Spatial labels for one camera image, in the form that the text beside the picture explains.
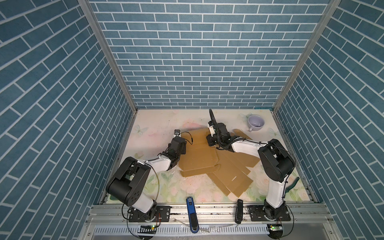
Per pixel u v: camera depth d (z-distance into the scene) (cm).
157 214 72
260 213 74
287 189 81
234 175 87
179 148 74
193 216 71
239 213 72
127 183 44
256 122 109
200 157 92
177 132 82
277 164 51
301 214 76
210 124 87
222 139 75
